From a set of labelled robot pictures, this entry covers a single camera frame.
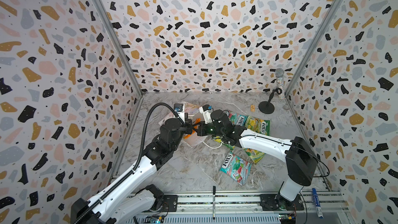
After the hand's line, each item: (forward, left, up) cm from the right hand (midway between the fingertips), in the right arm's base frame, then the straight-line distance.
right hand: (188, 125), depth 75 cm
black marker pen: (-28, -13, -23) cm, 39 cm away
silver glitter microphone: (+31, -50, +7) cm, 60 cm away
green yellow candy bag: (+14, -45, -22) cm, 52 cm away
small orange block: (+31, -41, -24) cm, 57 cm away
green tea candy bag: (-7, -14, +1) cm, 16 cm away
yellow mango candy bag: (-6, -37, -21) cm, 43 cm away
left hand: (+3, 0, +7) cm, 8 cm away
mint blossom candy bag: (-14, -25, -20) cm, 35 cm away
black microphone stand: (+32, -52, -24) cm, 65 cm away
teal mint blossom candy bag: (+19, -28, -21) cm, 40 cm away
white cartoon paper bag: (+12, 0, -3) cm, 12 cm away
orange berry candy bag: (+3, -4, -1) cm, 5 cm away
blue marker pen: (-29, -62, -22) cm, 72 cm away
